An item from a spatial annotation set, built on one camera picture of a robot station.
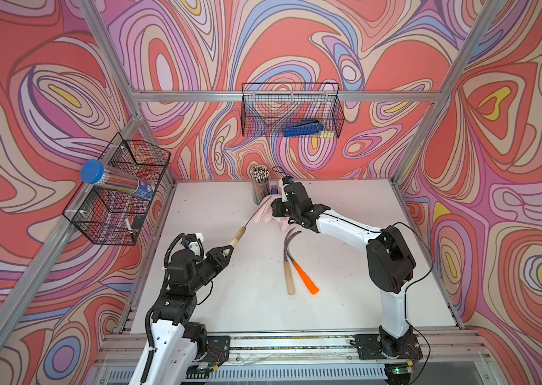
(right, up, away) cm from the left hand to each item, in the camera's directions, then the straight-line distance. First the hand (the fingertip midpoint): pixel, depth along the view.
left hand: (234, 250), depth 74 cm
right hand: (+12, +12, +18) cm, 25 cm away
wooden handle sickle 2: (+18, -13, +14) cm, 26 cm away
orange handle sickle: (+26, -16, +12) cm, 33 cm away
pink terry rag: (+9, +11, +17) cm, 22 cm away
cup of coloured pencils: (+7, +26, +24) cm, 36 cm away
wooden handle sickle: (0, +3, +4) cm, 5 cm away
